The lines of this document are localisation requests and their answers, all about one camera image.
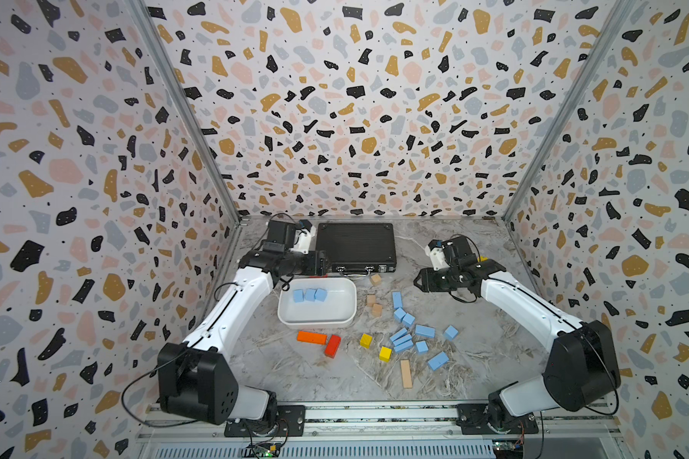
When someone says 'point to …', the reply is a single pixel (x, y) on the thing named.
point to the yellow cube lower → (385, 354)
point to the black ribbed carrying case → (358, 249)
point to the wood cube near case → (375, 279)
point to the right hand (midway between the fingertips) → (421, 281)
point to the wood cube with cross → (370, 300)
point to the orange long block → (312, 338)
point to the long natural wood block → (406, 373)
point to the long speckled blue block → (397, 299)
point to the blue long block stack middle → (402, 339)
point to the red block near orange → (332, 346)
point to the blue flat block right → (425, 331)
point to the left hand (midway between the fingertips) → (323, 260)
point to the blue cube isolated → (321, 295)
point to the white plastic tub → (322, 302)
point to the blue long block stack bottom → (404, 346)
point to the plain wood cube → (377, 310)
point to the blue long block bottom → (438, 361)
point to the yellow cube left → (366, 340)
